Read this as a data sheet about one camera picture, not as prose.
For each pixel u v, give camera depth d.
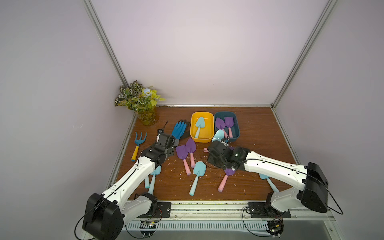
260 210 0.73
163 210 0.74
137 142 1.00
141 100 0.98
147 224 0.72
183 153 0.93
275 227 0.70
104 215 0.38
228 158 0.57
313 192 0.38
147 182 0.81
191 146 0.95
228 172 0.85
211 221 0.71
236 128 1.03
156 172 0.86
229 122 1.09
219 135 0.81
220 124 1.07
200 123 1.08
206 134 1.04
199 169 0.87
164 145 0.62
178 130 1.04
